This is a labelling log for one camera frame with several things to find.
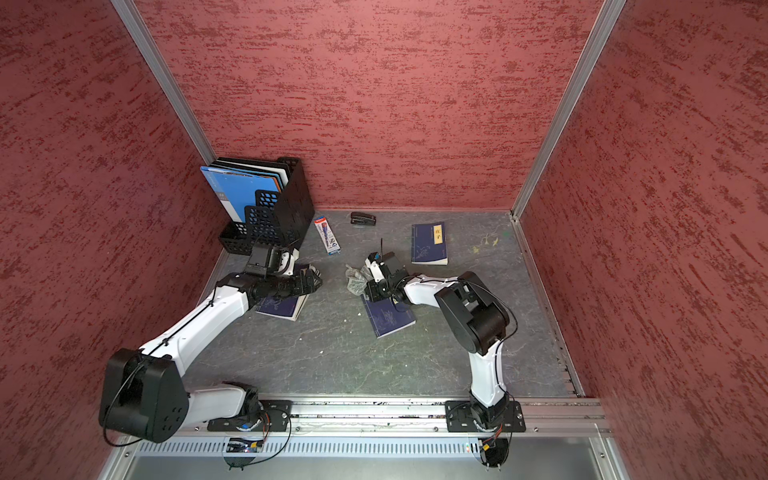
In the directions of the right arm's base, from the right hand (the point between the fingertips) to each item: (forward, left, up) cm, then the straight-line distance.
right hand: (368, 294), depth 97 cm
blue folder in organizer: (+22, +39, +28) cm, 53 cm away
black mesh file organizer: (+18, +26, +19) cm, 37 cm away
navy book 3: (+20, -22, 0) cm, 30 cm away
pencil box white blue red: (+24, +17, +2) cm, 29 cm away
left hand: (-5, +16, +12) cm, 20 cm away
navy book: (-8, +24, +6) cm, 26 cm away
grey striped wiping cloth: (+3, +3, +5) cm, 7 cm away
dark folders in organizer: (+27, +29, +32) cm, 51 cm away
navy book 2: (-8, -6, 0) cm, 10 cm away
